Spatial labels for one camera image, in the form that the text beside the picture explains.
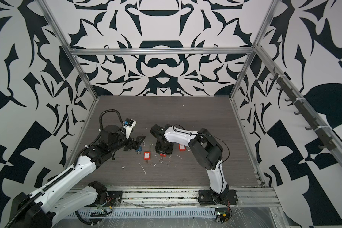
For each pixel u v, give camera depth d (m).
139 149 0.92
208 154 0.51
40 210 0.38
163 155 0.87
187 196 0.76
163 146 0.78
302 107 0.55
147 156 0.87
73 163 0.50
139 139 0.70
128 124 0.67
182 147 0.91
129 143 0.70
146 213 0.65
